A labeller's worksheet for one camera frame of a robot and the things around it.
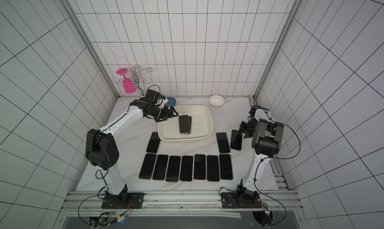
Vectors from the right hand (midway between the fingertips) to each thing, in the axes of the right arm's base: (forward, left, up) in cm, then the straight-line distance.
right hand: (237, 131), depth 98 cm
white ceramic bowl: (+26, +13, +3) cm, 29 cm away
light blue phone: (-5, +1, -3) cm, 6 cm away
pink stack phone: (+2, +36, +3) cm, 37 cm away
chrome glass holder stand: (+22, +67, +31) cm, 77 cm away
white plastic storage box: (+3, +24, +1) cm, 24 cm away
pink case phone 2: (-29, +32, +1) cm, 43 cm away
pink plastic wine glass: (+27, +80, +16) cm, 86 cm away
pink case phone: (-27, +39, +1) cm, 48 cm away
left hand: (-3, +43, +16) cm, 46 cm away
